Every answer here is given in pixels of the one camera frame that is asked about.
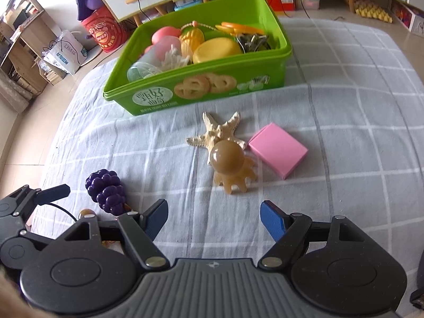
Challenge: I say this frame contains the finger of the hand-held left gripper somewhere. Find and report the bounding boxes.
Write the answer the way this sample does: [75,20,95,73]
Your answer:
[0,184,71,227]

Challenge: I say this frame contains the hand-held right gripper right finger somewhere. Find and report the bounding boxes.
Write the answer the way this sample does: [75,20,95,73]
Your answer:
[258,200,376,270]

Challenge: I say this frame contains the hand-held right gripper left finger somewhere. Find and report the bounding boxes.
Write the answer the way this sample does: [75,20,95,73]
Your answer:
[50,199,170,270]

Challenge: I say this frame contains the purple toy grapes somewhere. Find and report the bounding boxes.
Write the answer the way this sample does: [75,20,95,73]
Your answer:
[85,169,128,216]

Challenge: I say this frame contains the pink square box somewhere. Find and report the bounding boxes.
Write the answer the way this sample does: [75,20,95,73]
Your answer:
[248,122,308,180]

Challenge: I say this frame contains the beige starfish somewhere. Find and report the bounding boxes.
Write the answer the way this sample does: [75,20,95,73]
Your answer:
[185,111,248,166]

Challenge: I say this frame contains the green plastic box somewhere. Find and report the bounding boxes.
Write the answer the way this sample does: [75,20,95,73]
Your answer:
[103,0,294,116]

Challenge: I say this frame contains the clear cotton swab jar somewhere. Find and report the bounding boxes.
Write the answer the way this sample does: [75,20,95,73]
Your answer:
[127,40,193,83]

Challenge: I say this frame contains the pink pig toy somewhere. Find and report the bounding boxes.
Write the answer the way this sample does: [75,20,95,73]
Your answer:
[144,26,183,63]

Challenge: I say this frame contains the dark metal parts bundle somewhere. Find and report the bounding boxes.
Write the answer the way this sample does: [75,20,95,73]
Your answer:
[237,32,278,54]

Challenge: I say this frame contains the yellow toy corn half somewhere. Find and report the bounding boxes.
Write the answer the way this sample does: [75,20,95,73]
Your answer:
[180,28,205,56]

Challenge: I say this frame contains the orange yellow toy fruit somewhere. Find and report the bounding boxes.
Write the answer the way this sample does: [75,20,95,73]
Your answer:
[215,21,266,36]

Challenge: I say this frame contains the pink beaded ring toy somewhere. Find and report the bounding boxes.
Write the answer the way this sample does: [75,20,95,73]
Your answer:
[180,20,219,32]

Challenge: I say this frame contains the grey checked blanket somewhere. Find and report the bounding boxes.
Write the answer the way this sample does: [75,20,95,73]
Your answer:
[30,16,424,305]

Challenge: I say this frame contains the white paper bag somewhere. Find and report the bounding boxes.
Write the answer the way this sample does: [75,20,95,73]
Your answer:
[41,30,87,75]

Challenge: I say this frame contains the wooden desk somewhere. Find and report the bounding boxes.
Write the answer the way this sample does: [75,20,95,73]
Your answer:
[0,0,58,107]

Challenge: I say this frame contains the red printed bucket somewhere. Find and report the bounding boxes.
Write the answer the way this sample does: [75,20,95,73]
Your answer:
[81,7,129,53]

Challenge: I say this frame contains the purple cloth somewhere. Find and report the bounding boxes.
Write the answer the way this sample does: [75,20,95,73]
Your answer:
[76,0,104,20]

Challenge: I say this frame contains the clear storage box blue lid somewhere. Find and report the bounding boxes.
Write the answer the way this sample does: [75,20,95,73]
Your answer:
[174,0,203,11]

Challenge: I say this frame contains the yellow egg tray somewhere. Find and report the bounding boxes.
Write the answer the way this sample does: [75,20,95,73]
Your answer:
[354,0,393,24]

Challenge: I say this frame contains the white toy crate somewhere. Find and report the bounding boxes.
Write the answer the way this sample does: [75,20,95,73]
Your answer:
[391,2,424,34]

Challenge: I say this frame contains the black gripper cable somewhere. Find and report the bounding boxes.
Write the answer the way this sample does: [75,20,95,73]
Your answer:
[43,203,80,221]

